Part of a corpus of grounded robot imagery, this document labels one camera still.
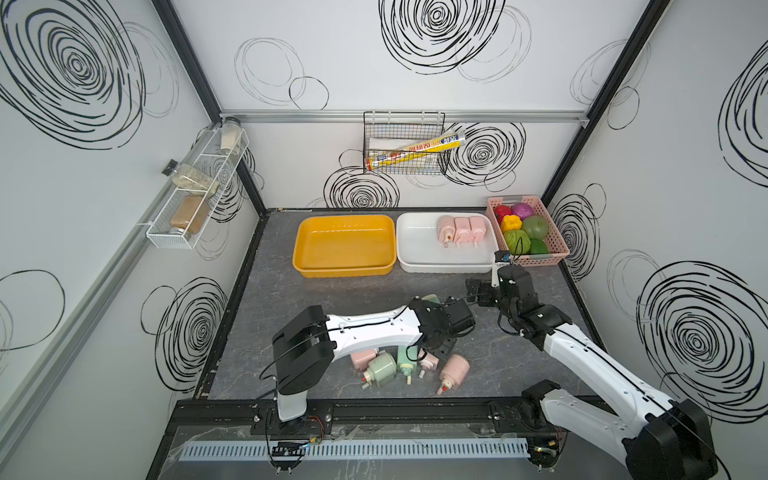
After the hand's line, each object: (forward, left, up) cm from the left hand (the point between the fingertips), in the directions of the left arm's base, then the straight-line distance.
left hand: (439, 345), depth 79 cm
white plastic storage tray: (+37, +3, -7) cm, 38 cm away
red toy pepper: (+52, -28, 0) cm, 59 cm away
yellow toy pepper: (+45, -30, +1) cm, 54 cm away
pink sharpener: (+41, -6, +1) cm, 42 cm away
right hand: (+15, -12, +9) cm, 21 cm away
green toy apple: (+43, -38, +2) cm, 57 cm away
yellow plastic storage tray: (+39, +31, -8) cm, 50 cm away
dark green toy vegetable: (+35, -37, 0) cm, 51 cm away
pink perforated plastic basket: (+37, -45, -2) cm, 58 cm away
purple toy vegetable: (+52, -36, +1) cm, 63 cm away
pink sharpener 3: (+42, -17, +1) cm, 45 cm away
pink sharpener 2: (+40, -12, 0) cm, 42 cm away
